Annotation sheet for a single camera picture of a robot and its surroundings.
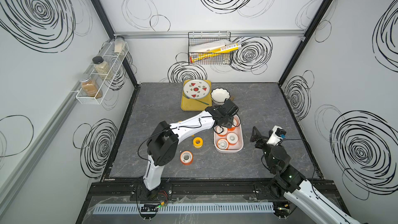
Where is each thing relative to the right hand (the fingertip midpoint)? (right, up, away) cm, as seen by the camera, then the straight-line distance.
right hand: (262, 131), depth 77 cm
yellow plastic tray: (-38, +12, +31) cm, 51 cm away
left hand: (-16, +4, +9) cm, 19 cm away
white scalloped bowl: (-18, +18, +34) cm, 43 cm away
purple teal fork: (-34, +15, +34) cm, 50 cm away
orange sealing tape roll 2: (-12, -1, +16) cm, 19 cm away
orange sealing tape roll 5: (-18, -10, +12) cm, 24 cm away
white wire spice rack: (-85, +40, +19) cm, 96 cm away
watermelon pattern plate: (-35, +23, +39) cm, 57 cm away
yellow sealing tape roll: (-33, -9, +12) cm, 36 cm away
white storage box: (-9, -11, +10) cm, 17 cm away
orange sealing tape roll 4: (-12, -7, +13) cm, 19 cm away
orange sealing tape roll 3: (-18, -4, +17) cm, 25 cm away
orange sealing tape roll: (-39, -16, +7) cm, 43 cm away
